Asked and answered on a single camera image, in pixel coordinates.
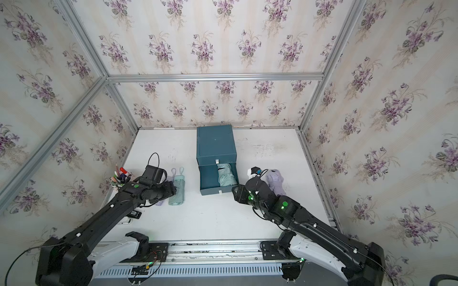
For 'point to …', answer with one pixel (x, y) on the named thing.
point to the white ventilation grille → (198, 269)
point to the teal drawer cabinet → (215, 145)
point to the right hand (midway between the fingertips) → (237, 191)
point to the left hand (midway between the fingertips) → (174, 192)
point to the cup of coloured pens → (120, 177)
